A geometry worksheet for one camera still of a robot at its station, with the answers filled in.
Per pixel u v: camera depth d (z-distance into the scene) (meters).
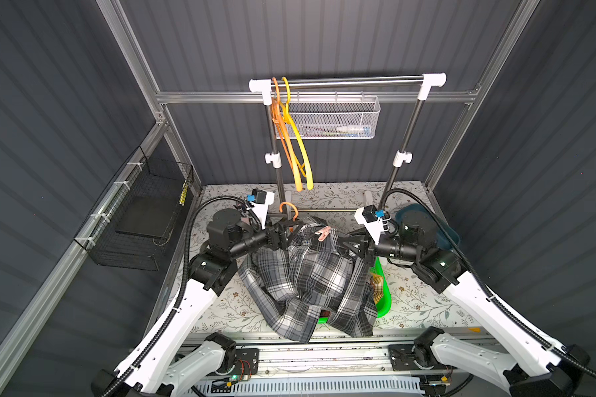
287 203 1.12
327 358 0.75
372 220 0.55
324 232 0.64
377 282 0.80
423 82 0.57
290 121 0.62
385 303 0.76
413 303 0.85
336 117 1.24
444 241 0.99
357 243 0.61
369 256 0.57
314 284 0.69
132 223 0.72
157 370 0.39
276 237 0.57
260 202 0.56
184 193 0.84
